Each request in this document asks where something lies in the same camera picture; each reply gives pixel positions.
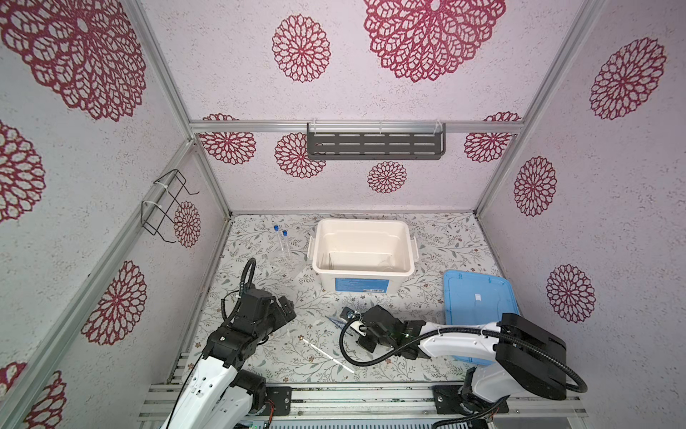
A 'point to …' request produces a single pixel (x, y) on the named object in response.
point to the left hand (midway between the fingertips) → (282, 316)
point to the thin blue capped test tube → (285, 233)
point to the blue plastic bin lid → (476, 298)
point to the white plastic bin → (363, 256)
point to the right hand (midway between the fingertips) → (352, 323)
